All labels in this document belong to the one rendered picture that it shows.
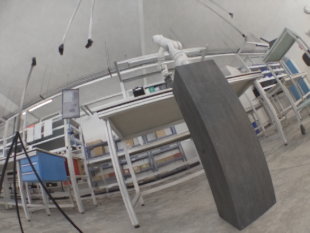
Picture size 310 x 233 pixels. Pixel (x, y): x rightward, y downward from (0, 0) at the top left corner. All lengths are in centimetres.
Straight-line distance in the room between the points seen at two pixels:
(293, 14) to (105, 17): 708
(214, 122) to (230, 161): 18
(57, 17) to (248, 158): 389
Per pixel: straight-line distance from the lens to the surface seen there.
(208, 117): 58
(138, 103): 106
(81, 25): 371
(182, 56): 87
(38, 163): 180
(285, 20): 737
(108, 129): 114
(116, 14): 363
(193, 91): 62
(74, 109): 221
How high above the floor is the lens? 42
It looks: 22 degrees up
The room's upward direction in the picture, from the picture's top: 19 degrees counter-clockwise
